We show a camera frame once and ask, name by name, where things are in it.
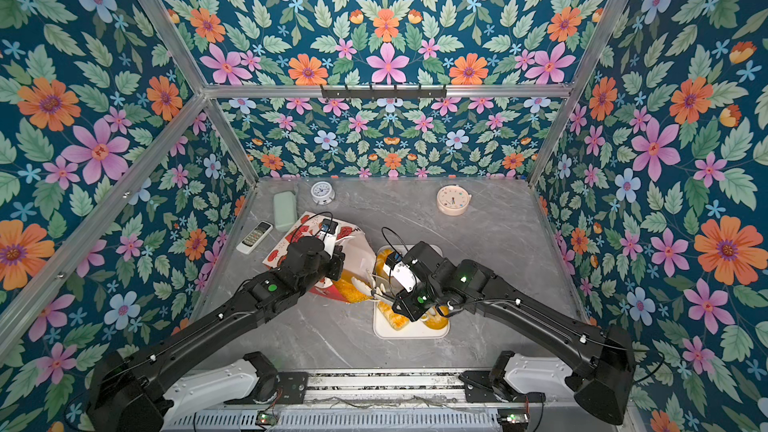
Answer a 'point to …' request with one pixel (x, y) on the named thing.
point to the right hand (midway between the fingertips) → (395, 304)
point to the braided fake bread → (398, 321)
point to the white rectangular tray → (416, 329)
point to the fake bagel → (433, 320)
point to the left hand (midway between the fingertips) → (346, 242)
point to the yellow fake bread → (351, 293)
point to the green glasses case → (285, 210)
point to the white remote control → (254, 237)
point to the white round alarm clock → (322, 193)
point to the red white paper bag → (308, 225)
